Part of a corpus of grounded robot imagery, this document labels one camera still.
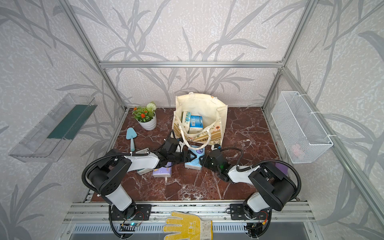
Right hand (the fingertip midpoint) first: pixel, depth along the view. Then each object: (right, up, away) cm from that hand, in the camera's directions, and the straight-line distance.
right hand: (200, 158), depth 89 cm
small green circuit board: (-32, -27, -19) cm, 46 cm away
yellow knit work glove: (-3, -28, -20) cm, 34 cm away
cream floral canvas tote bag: (+9, +26, +2) cm, 28 cm away
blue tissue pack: (-3, +20, +4) cm, 21 cm away
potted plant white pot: (-36, +26, +8) cm, 45 cm away
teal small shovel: (-50, +13, +16) cm, 54 cm away
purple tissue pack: (-20, -6, -7) cm, 22 cm away
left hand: (-4, 0, -1) cm, 4 cm away
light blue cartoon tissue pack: (-3, -2, -5) cm, 6 cm away
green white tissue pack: (-9, +23, +2) cm, 25 cm away
